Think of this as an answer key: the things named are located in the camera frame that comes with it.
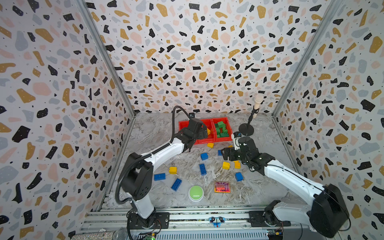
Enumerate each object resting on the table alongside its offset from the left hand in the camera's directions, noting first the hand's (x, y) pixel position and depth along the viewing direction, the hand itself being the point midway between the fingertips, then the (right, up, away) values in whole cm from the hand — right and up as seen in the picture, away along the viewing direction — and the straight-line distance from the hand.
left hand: (201, 126), depth 88 cm
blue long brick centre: (+1, -26, +3) cm, 26 cm away
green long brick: (+17, -5, +19) cm, 25 cm away
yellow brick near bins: (+6, -13, +15) cm, 21 cm away
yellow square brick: (+15, -24, +3) cm, 28 cm away
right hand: (+14, -12, -5) cm, 19 cm away
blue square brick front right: (+23, -30, +2) cm, 38 cm away
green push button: (-3, -36, -7) cm, 37 cm away
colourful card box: (+12, -34, -4) cm, 36 cm away
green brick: (+15, +1, +22) cm, 27 cm away
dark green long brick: (+12, -3, +20) cm, 24 cm away
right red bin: (+19, -1, +18) cm, 27 cm away
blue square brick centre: (+2, -20, +11) cm, 22 cm away
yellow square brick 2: (-17, -26, 0) cm, 31 cm away
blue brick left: (-24, -29, -1) cm, 38 cm away
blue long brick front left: (-14, -33, -4) cm, 36 cm away
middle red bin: (+7, +2, +19) cm, 20 cm away
